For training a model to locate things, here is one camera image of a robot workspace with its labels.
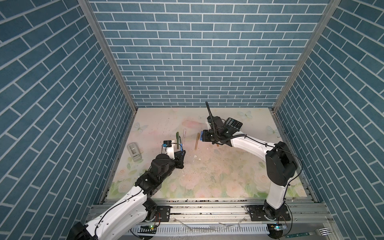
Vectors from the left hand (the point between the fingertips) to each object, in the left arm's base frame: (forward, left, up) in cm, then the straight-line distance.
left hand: (186, 152), depth 77 cm
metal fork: (-34, -63, -14) cm, 73 cm away
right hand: (+14, -8, -4) cm, 17 cm away
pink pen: (+24, +3, -16) cm, 29 cm away
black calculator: (+31, -34, -14) cm, 48 cm away
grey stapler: (+9, +34, -16) cm, 38 cm away
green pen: (+20, +7, -18) cm, 28 cm away
